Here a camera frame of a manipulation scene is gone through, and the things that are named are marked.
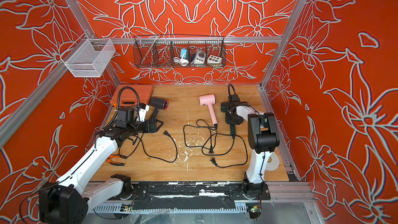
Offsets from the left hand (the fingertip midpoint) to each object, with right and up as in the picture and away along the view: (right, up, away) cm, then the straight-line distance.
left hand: (156, 122), depth 81 cm
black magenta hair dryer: (-4, +9, +22) cm, 24 cm away
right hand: (+42, -2, +18) cm, 46 cm away
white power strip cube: (+32, +37, +13) cm, 51 cm away
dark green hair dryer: (+41, +7, +26) cm, 49 cm away
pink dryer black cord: (+30, -16, +6) cm, 35 cm away
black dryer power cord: (+3, -9, +12) cm, 15 cm away
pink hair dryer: (+31, +11, +23) cm, 40 cm away
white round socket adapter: (+23, +37, +10) cm, 45 cm away
